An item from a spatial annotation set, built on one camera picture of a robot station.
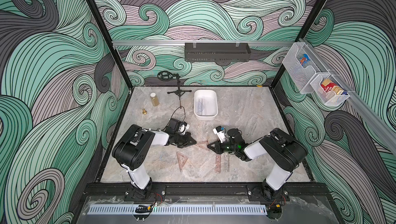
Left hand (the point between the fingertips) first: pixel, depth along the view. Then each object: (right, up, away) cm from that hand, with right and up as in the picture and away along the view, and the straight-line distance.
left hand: (196, 141), depth 89 cm
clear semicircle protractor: (+3, +20, +18) cm, 27 cm away
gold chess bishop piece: (-36, +16, +15) cm, 42 cm away
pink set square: (-9, -9, -4) cm, 13 cm away
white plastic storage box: (+7, +21, +21) cm, 31 cm away
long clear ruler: (+17, -10, -6) cm, 20 cm away
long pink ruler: (+12, -11, -6) cm, 17 cm away
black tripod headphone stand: (-19, +40, +6) cm, 44 cm away
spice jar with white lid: (-29, +25, +15) cm, 41 cm away
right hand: (+8, -3, +1) cm, 8 cm away
